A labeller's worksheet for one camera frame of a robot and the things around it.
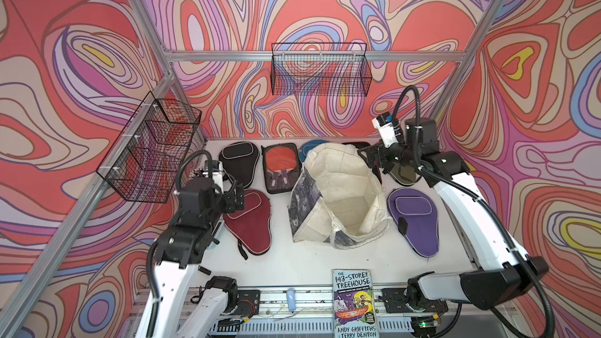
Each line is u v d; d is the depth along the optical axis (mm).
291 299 718
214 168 555
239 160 1072
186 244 421
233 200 596
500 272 376
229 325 717
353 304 714
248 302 729
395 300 731
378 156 626
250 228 875
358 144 821
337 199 959
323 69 956
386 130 617
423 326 704
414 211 908
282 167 1048
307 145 1136
